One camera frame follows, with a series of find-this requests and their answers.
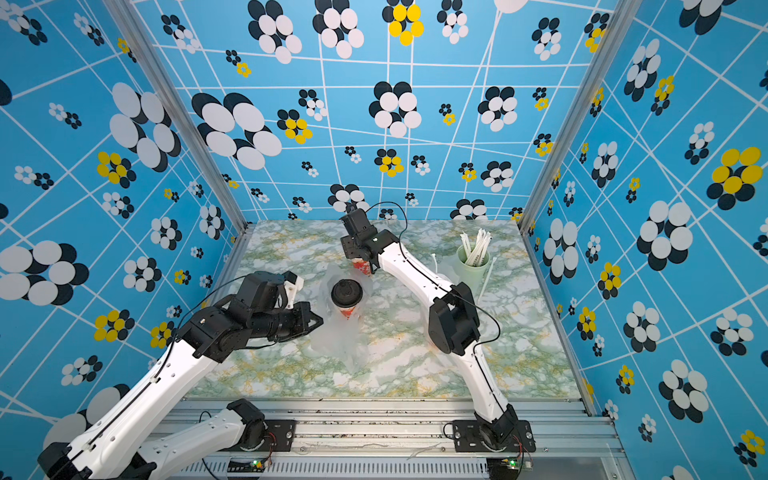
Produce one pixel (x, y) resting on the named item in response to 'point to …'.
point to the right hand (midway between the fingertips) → (362, 238)
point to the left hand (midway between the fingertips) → (329, 318)
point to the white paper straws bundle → (476, 256)
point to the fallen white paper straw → (486, 279)
